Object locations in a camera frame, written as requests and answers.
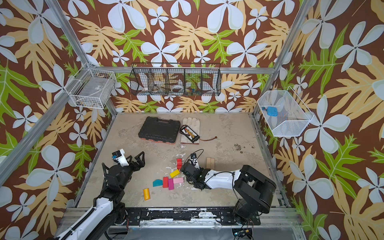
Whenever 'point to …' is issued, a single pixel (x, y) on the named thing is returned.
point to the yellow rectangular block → (174, 173)
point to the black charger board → (190, 134)
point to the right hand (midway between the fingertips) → (189, 171)
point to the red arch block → (179, 163)
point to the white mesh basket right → (284, 112)
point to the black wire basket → (175, 79)
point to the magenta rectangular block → (170, 182)
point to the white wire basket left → (91, 88)
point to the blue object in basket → (271, 111)
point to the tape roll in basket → (177, 88)
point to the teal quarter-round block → (157, 182)
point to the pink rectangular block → (178, 180)
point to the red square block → (165, 182)
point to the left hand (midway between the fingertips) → (137, 152)
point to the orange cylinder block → (147, 196)
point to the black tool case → (154, 129)
